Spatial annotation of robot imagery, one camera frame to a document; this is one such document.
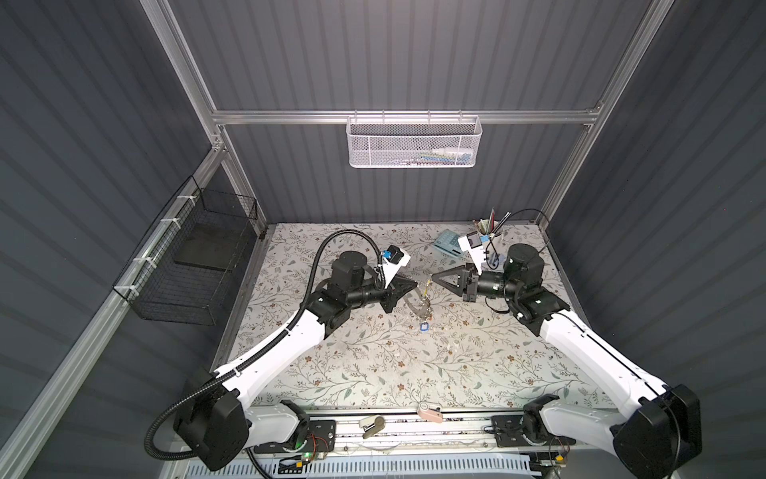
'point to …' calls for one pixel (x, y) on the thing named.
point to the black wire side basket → (186, 263)
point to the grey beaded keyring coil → (425, 316)
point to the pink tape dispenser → (430, 414)
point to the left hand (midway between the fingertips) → (416, 283)
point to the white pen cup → (490, 233)
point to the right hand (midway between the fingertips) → (438, 283)
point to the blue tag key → (424, 326)
